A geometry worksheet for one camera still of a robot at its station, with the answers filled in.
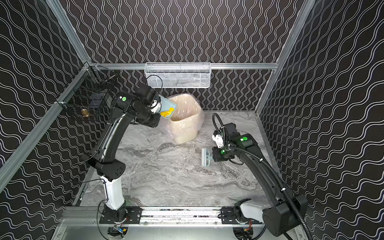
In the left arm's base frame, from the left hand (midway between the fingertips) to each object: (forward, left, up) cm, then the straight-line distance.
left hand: (159, 123), depth 73 cm
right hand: (-10, -28, -14) cm, 33 cm away
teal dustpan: (+12, -2, +2) cm, 12 cm away
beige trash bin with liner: (+7, -13, -5) cm, 15 cm away
